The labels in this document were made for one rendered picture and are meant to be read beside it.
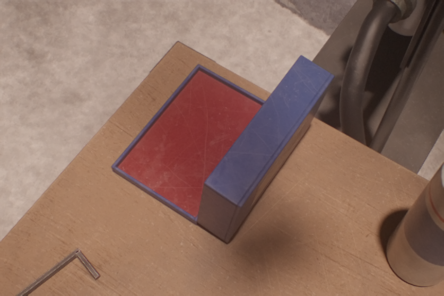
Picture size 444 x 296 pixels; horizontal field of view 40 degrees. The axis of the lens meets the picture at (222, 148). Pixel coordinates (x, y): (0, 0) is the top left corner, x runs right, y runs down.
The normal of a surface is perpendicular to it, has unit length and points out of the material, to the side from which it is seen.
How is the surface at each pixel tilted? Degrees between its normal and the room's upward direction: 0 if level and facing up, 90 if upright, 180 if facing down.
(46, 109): 0
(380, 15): 15
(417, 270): 90
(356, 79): 41
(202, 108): 0
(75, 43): 0
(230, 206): 90
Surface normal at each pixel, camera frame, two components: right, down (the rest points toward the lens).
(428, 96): 0.00, -0.47
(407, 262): -0.78, 0.55
